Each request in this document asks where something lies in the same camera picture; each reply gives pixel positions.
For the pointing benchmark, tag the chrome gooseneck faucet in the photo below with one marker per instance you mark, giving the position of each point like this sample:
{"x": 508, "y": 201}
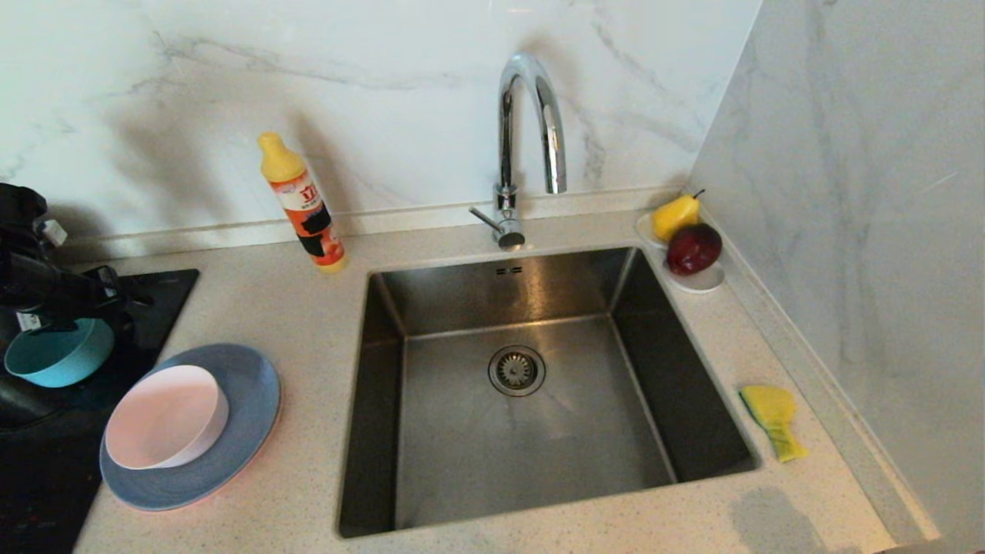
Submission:
{"x": 548, "y": 131}

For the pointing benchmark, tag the black induction cooktop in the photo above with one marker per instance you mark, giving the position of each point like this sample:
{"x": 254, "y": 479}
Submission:
{"x": 165, "y": 296}

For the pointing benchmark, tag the small light pink plate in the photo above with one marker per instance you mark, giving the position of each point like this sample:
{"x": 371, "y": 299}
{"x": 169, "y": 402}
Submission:
{"x": 165, "y": 415}

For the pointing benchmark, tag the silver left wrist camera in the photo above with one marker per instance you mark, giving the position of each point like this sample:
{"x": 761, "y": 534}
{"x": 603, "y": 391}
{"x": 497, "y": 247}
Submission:
{"x": 54, "y": 231}

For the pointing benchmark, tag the large pink plate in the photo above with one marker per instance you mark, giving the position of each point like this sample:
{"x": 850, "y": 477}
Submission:
{"x": 262, "y": 454}

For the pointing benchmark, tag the yellow sponge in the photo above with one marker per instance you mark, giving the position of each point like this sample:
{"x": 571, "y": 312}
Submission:
{"x": 769, "y": 406}

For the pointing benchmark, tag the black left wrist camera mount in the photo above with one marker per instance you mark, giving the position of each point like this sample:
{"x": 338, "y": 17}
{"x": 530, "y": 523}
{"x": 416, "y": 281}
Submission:
{"x": 19, "y": 219}

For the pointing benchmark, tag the orange yellow dish soap bottle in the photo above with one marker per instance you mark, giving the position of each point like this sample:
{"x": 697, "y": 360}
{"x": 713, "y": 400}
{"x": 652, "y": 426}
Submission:
{"x": 304, "y": 204}

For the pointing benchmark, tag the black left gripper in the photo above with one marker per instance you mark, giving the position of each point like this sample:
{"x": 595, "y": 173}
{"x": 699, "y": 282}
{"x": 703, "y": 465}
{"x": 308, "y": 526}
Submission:
{"x": 42, "y": 288}

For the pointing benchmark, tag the yellow pear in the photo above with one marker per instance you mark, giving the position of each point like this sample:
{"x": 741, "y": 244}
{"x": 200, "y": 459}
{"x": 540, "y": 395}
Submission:
{"x": 672, "y": 218}

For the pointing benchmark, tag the dark red apple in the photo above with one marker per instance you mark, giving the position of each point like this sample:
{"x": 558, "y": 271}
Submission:
{"x": 694, "y": 250}

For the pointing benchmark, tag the round metal drain strainer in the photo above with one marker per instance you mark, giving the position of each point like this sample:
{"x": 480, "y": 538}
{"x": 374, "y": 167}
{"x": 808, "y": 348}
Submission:
{"x": 517, "y": 371}

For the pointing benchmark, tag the black frying pan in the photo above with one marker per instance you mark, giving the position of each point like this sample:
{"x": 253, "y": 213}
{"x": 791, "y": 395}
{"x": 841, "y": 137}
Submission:
{"x": 23, "y": 404}

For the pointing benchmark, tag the blue plate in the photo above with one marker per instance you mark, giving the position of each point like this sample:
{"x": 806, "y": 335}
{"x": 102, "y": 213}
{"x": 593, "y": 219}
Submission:
{"x": 246, "y": 415}

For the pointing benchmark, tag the teal bowl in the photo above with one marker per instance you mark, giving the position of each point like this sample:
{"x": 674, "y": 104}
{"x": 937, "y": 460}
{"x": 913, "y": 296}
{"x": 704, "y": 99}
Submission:
{"x": 58, "y": 358}

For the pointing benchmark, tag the small white fruit dish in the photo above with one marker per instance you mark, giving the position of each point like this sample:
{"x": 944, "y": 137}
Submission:
{"x": 703, "y": 282}

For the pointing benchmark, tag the stainless steel sink basin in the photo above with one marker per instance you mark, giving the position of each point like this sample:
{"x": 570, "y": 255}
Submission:
{"x": 477, "y": 462}

